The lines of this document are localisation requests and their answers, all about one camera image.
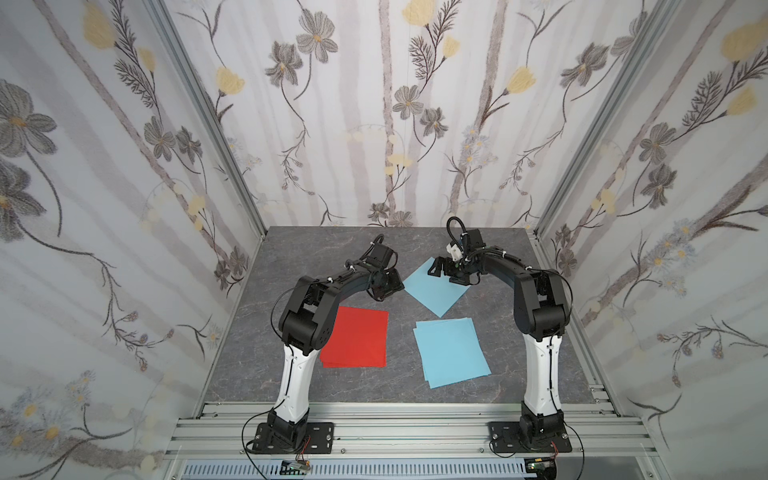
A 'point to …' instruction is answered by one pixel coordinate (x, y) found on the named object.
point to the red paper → (358, 340)
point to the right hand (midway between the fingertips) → (446, 266)
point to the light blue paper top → (450, 351)
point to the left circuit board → (295, 467)
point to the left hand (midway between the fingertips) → (405, 284)
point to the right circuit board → (544, 467)
